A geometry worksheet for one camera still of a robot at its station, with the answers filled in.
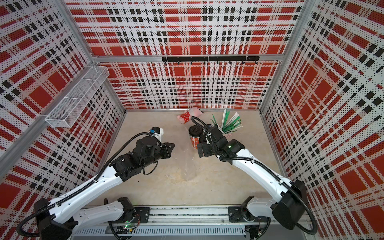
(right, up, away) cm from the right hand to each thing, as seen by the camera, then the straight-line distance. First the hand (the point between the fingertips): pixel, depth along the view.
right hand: (209, 146), depth 78 cm
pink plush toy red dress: (-15, +17, +32) cm, 40 cm away
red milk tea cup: (-8, +7, +8) cm, 13 cm away
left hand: (-17, +1, -4) cm, 17 cm away
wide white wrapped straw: (+17, +16, +14) cm, 27 cm away
